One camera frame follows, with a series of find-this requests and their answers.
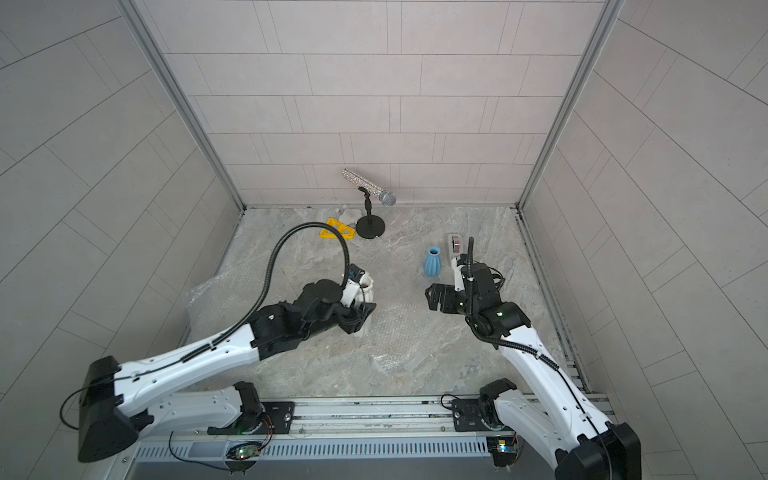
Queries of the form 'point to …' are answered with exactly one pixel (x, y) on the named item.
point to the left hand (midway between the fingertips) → (373, 301)
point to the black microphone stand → (369, 226)
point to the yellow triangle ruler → (345, 231)
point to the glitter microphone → (386, 197)
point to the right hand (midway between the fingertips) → (438, 292)
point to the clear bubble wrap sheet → (400, 342)
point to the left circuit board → (244, 450)
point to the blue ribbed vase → (433, 262)
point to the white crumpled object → (350, 216)
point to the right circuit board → (504, 449)
